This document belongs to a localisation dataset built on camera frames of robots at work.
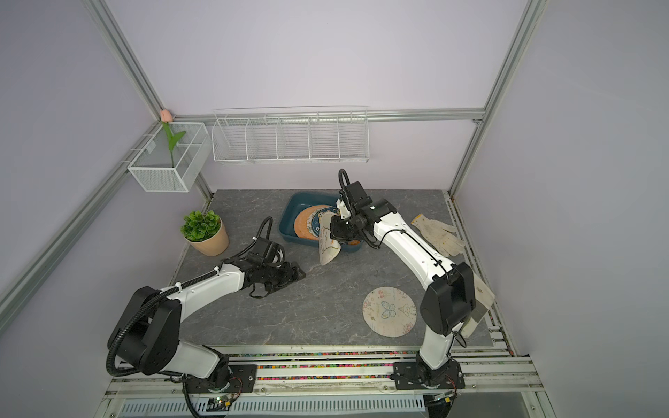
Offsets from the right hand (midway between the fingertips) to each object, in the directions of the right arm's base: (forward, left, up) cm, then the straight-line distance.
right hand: (331, 234), depth 82 cm
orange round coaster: (+19, +14, -18) cm, 30 cm away
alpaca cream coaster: (-4, +1, -2) cm, 5 cm away
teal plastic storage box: (+27, +18, -15) cm, 36 cm away
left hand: (-9, +12, -14) cm, 21 cm away
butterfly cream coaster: (-18, -19, -21) cm, 33 cm away
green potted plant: (+6, +45, -7) cm, 46 cm away
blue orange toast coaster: (+20, +8, -17) cm, 27 cm away
